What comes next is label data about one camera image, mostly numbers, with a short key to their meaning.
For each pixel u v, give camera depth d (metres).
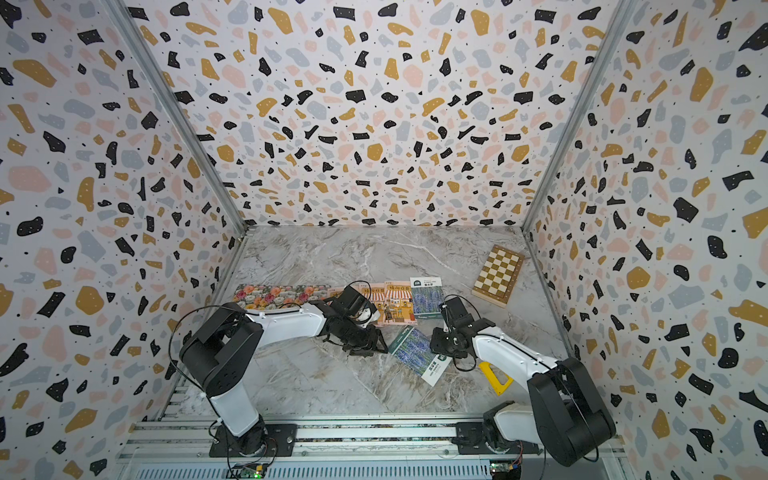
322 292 1.03
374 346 0.79
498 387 0.82
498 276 1.04
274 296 1.00
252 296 1.00
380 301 1.00
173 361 0.88
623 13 0.71
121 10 0.69
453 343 0.65
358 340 0.80
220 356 0.47
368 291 0.78
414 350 0.90
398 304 1.00
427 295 1.03
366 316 0.87
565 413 0.42
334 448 0.73
